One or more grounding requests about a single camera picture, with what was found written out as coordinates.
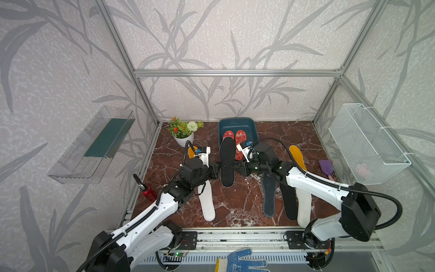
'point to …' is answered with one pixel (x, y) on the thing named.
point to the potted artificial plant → (183, 132)
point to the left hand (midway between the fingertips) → (223, 164)
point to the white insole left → (207, 201)
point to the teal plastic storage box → (235, 124)
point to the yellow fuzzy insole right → (299, 156)
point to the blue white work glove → (233, 263)
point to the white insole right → (305, 200)
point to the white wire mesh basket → (370, 153)
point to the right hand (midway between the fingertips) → (231, 165)
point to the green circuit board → (178, 254)
